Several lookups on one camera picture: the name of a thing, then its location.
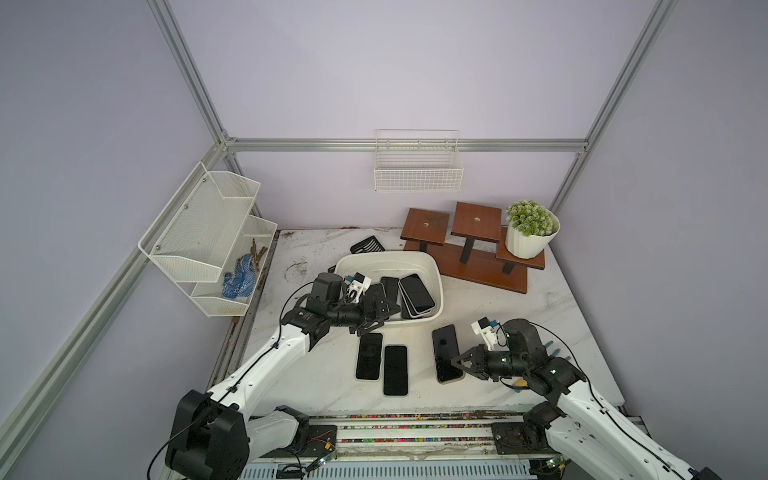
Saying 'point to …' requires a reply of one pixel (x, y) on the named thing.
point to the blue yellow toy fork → (522, 382)
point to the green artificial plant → (531, 219)
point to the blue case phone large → (415, 296)
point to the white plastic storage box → (398, 264)
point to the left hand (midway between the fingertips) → (390, 319)
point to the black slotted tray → (369, 245)
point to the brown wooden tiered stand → (476, 249)
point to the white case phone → (390, 286)
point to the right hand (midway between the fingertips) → (455, 368)
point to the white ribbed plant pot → (523, 246)
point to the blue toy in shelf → (240, 283)
